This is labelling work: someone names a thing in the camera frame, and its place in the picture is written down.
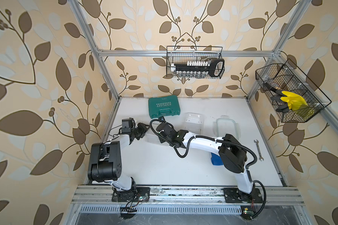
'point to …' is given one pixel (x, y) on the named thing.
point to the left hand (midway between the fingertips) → (147, 126)
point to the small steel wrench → (260, 158)
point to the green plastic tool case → (165, 106)
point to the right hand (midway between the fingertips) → (162, 133)
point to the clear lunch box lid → (226, 125)
